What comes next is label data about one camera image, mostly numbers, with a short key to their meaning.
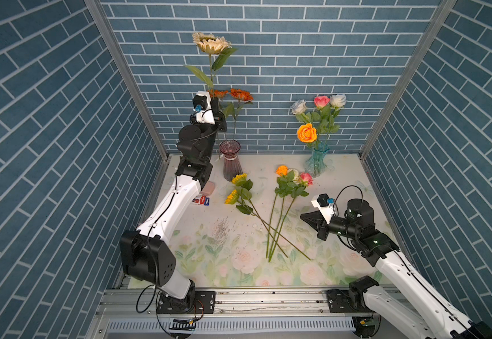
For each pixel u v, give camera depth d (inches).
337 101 36.8
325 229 25.3
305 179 41.3
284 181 41.9
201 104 20.7
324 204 24.4
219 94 34.4
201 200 39.2
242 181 41.2
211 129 22.9
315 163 42.5
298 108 35.0
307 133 31.9
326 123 37.7
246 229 36.0
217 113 23.8
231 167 40.1
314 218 28.1
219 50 20.6
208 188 40.5
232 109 36.1
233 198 38.0
